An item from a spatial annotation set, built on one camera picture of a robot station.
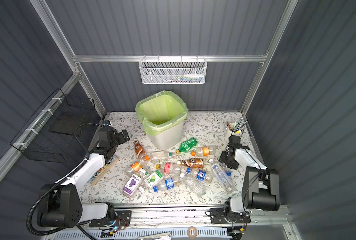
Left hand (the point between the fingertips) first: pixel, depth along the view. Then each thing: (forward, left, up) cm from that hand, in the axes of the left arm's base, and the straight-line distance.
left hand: (118, 133), depth 87 cm
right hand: (-15, -65, -14) cm, 69 cm away
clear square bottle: (-7, -23, -16) cm, 29 cm away
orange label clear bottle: (-8, -53, -12) cm, 55 cm away
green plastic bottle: (-3, -41, -12) cm, 43 cm away
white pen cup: (+7, -74, -9) cm, 75 cm away
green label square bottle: (-23, -20, -13) cm, 33 cm away
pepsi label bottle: (-23, -47, -11) cm, 54 cm away
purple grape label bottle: (-27, -9, -9) cm, 30 cm away
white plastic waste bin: (+5, -30, -14) cm, 34 cm away
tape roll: (-50, -41, -17) cm, 66 cm away
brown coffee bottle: (-16, -44, -11) cm, 48 cm away
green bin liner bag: (+18, -24, 0) cm, 30 cm away
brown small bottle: (-4, -10, -12) cm, 16 cm away
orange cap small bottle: (-16, -10, -12) cm, 22 cm away
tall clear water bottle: (-25, -59, -11) cm, 65 cm away
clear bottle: (-29, -44, -12) cm, 54 cm away
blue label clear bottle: (-27, -29, -12) cm, 41 cm away
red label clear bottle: (-17, -30, -14) cm, 37 cm away
